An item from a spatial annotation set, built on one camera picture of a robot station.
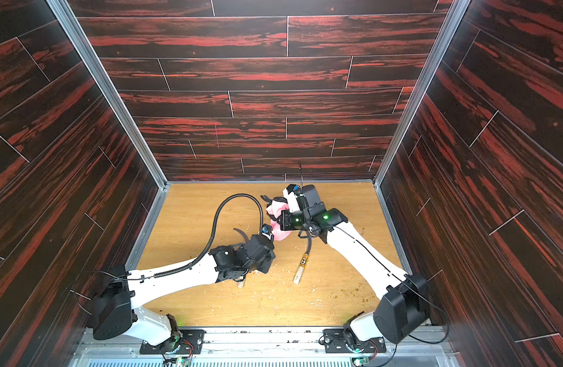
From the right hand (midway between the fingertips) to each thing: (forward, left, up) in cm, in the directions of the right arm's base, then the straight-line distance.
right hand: (283, 216), depth 80 cm
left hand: (-11, +4, -9) cm, 14 cm away
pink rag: (-1, +2, +6) cm, 6 cm away
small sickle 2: (-11, -7, -20) cm, 24 cm away
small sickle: (+4, +17, -21) cm, 28 cm away
